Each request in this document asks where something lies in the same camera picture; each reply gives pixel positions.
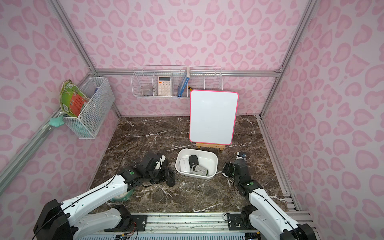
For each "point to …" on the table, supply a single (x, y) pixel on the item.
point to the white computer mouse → (185, 165)
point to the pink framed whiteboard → (213, 115)
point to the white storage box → (208, 159)
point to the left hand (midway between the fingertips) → (174, 172)
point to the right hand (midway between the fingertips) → (230, 163)
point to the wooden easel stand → (210, 145)
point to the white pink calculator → (164, 85)
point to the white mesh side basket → (87, 124)
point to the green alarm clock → (124, 198)
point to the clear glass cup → (147, 92)
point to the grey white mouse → (198, 170)
